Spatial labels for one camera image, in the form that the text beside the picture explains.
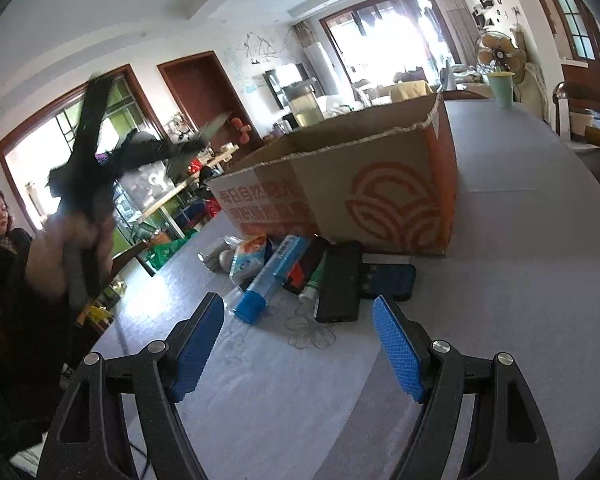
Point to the clear plastic storage box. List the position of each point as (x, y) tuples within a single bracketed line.
[(150, 180)]

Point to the white charger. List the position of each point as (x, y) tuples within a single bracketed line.
[(210, 257)]

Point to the wooden door with window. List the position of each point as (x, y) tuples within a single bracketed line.
[(575, 30)]

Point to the blue capped tube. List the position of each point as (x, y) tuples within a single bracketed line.
[(275, 270)]

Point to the orange toy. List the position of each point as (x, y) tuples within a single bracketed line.
[(241, 131)]

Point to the wooden workbench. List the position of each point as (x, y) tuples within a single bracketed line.
[(165, 202)]

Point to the blue white pouch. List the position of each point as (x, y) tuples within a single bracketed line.
[(247, 257)]

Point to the black television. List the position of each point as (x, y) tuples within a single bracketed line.
[(285, 77)]

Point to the blue smartphone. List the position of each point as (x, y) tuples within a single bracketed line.
[(390, 280)]

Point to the white waste bin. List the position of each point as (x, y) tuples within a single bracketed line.
[(581, 125)]

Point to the white air conditioner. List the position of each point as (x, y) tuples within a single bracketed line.
[(322, 67)]

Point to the grey patterned desktop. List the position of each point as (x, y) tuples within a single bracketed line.
[(505, 285)]

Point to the black power bank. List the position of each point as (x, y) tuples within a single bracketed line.
[(337, 285)]

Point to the green cup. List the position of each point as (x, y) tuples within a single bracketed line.
[(501, 91)]

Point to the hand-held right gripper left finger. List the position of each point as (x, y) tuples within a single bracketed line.
[(197, 350)]

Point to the green plastic bag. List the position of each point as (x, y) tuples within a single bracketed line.
[(165, 250)]

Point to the dark wooden side table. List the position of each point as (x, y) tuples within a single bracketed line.
[(135, 252)]

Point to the yellow plastic bag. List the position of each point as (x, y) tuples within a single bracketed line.
[(95, 317)]

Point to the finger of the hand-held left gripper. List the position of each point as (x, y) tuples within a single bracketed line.
[(195, 142)]

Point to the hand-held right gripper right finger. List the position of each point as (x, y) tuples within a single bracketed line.
[(397, 350)]

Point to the beige curtain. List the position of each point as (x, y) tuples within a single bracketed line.
[(452, 15)]

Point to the black red packet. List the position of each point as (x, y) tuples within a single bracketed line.
[(305, 260)]

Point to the red bag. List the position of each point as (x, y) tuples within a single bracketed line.
[(212, 210)]

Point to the clear water tank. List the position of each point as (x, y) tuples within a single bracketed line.
[(305, 110)]

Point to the standing fan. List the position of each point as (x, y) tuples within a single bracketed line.
[(500, 52)]

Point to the green white tube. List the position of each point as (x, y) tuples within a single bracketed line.
[(314, 280)]

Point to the printed cardboard box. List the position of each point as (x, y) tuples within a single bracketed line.
[(380, 170)]

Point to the white oval object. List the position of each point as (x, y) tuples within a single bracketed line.
[(228, 260)]

